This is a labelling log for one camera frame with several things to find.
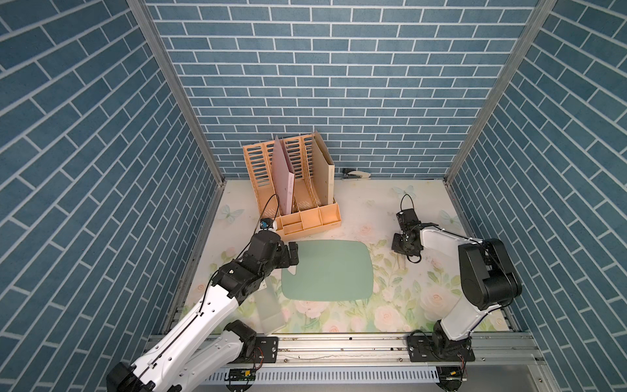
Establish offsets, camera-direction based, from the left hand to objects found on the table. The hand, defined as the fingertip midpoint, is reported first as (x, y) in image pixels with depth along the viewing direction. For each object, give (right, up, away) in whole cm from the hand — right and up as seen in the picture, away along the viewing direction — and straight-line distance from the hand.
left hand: (292, 248), depth 77 cm
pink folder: (-4, +23, +6) cm, 24 cm away
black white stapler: (+25, +29, +48) cm, 61 cm away
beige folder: (+10, +25, +12) cm, 30 cm away
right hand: (+40, -4, +21) cm, 46 cm away
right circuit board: (+47, -37, -6) cm, 60 cm away
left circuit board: (-15, -38, -6) cm, 41 cm away
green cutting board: (+12, -12, +15) cm, 22 cm away
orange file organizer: (+4, +10, +21) cm, 23 cm away
